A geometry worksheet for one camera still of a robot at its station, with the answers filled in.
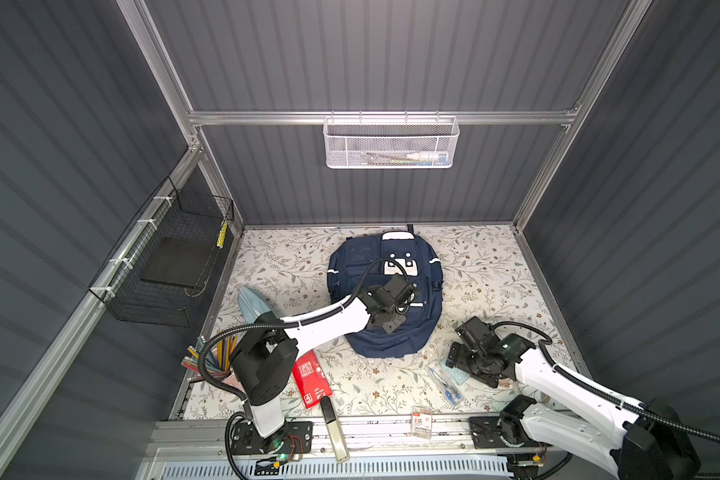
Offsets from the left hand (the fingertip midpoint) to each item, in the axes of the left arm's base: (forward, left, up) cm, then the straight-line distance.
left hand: (391, 309), depth 87 cm
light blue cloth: (+6, +43, -4) cm, 43 cm away
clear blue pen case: (-22, -15, -8) cm, 28 cm away
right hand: (-16, -19, -7) cm, 26 cm away
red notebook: (-15, +24, -13) cm, 31 cm away
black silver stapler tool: (-29, +17, -6) cm, 34 cm away
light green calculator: (-18, -17, -7) cm, 26 cm away
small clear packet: (-28, -5, -7) cm, 30 cm away
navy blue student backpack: (+19, +5, 0) cm, 20 cm away
